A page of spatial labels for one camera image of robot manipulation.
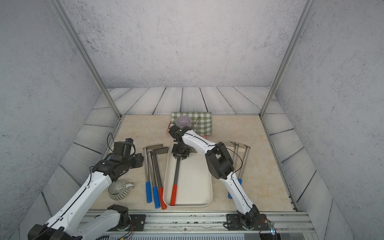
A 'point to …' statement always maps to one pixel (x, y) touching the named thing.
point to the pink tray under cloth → (168, 129)
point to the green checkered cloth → (201, 121)
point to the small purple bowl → (183, 121)
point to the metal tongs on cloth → (198, 118)
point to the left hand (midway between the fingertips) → (142, 158)
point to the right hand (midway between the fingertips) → (176, 158)
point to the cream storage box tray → (194, 179)
